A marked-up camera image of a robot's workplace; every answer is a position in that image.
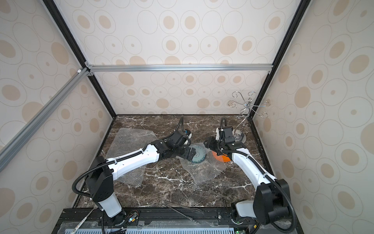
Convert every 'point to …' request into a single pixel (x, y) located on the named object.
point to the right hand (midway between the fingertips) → (212, 143)
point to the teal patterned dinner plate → (199, 155)
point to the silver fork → (95, 207)
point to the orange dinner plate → (223, 158)
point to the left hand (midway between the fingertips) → (193, 150)
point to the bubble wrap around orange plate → (122, 141)
